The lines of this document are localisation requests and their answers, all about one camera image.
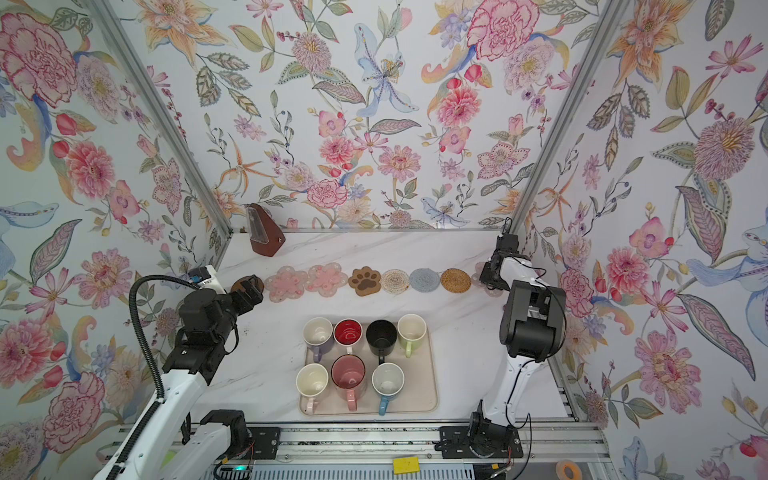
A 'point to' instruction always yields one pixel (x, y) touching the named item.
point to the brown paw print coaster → (365, 281)
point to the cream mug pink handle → (311, 381)
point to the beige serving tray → (417, 396)
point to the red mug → (348, 332)
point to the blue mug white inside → (387, 380)
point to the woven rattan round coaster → (455, 280)
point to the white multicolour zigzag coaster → (395, 281)
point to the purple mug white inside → (317, 333)
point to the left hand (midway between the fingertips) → (248, 282)
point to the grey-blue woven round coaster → (424, 280)
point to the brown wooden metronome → (265, 236)
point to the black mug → (381, 335)
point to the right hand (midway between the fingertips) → (495, 278)
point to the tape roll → (560, 470)
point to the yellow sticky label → (406, 465)
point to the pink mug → (348, 373)
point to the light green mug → (411, 330)
